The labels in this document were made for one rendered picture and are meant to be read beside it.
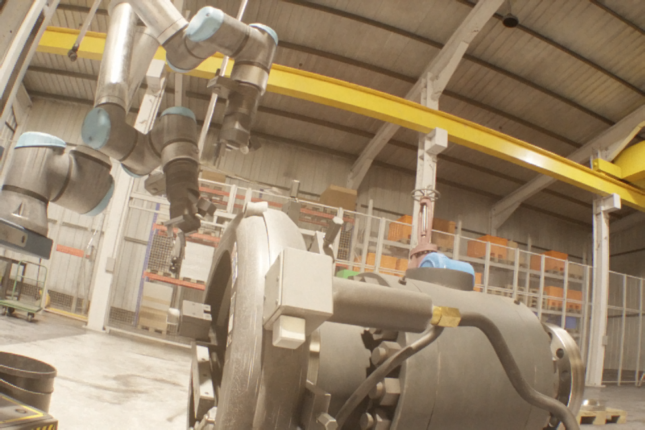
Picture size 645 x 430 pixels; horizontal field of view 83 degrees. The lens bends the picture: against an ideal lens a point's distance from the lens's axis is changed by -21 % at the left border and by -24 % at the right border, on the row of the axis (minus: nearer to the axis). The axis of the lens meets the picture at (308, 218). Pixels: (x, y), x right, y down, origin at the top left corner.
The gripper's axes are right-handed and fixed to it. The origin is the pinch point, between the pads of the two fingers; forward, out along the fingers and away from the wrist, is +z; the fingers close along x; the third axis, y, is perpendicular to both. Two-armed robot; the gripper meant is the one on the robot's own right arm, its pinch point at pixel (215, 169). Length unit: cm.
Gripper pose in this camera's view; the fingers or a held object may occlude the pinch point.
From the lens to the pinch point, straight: 99.8
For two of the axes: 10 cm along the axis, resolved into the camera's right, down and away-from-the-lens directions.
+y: 7.1, 2.5, 6.6
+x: -6.8, 0.1, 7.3
